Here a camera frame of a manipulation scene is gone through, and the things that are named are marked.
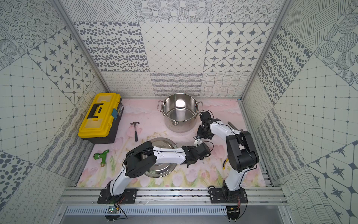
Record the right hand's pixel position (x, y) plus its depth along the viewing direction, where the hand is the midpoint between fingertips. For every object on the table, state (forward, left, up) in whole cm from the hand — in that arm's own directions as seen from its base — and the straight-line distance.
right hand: (202, 137), depth 95 cm
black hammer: (+1, +47, -2) cm, 47 cm away
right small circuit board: (-41, -14, -6) cm, 43 cm away
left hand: (-8, 0, 0) cm, 8 cm away
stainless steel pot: (+23, +16, +2) cm, 28 cm away
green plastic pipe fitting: (-14, +64, 0) cm, 66 cm away
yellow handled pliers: (-17, -14, -3) cm, 22 cm away
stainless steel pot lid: (-22, +27, -1) cm, 35 cm away
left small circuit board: (-42, +49, -3) cm, 65 cm away
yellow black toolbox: (-1, +64, +16) cm, 66 cm away
